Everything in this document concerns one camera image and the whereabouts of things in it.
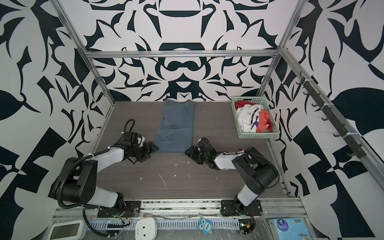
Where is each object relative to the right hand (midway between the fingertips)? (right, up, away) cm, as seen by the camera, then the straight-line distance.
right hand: (187, 154), depth 90 cm
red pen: (+32, +2, +3) cm, 33 cm away
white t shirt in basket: (+40, +22, +10) cm, 46 cm away
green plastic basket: (+44, +10, +7) cm, 45 cm away
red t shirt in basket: (+50, +18, +10) cm, 54 cm away
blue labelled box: (+46, -26, -25) cm, 58 cm away
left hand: (-19, +2, +1) cm, 19 cm away
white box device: (-17, -27, -23) cm, 40 cm away
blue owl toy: (+9, -28, -21) cm, 36 cm away
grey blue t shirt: (-8, +11, +11) cm, 18 cm away
